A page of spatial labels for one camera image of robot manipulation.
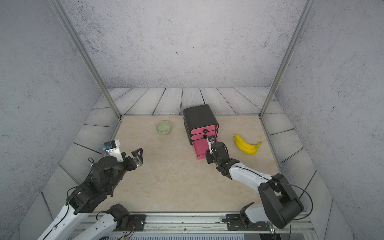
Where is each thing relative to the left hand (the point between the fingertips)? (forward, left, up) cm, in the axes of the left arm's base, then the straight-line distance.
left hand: (137, 151), depth 69 cm
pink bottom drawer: (+18, -30, -23) cm, 42 cm away
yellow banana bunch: (+15, -60, -22) cm, 65 cm away
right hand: (+11, -35, -16) cm, 40 cm away
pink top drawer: (+21, -32, -11) cm, 40 cm away
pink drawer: (+21, -28, -17) cm, 39 cm away
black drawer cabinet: (+32, -28, -11) cm, 44 cm away
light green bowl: (+36, -3, -24) cm, 43 cm away
